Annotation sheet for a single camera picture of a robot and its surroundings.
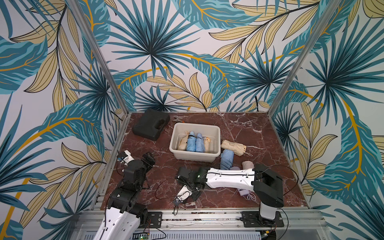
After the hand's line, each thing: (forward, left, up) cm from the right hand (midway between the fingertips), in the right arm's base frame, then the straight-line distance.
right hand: (185, 183), depth 82 cm
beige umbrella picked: (+24, +1, +3) cm, 24 cm away
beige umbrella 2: (+20, -34, +1) cm, 40 cm away
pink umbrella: (+11, -39, -4) cm, 40 cm away
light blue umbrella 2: (+15, -26, -1) cm, 30 cm away
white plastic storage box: (+30, -18, +6) cm, 36 cm away
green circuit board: (-22, +21, -6) cm, 31 cm away
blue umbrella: (+23, -4, +5) cm, 24 cm away
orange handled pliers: (+48, +5, -1) cm, 49 cm away
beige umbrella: (+27, -15, 0) cm, 31 cm away
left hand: (+8, +19, +15) cm, 25 cm away
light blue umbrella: (+23, -9, +5) cm, 25 cm away
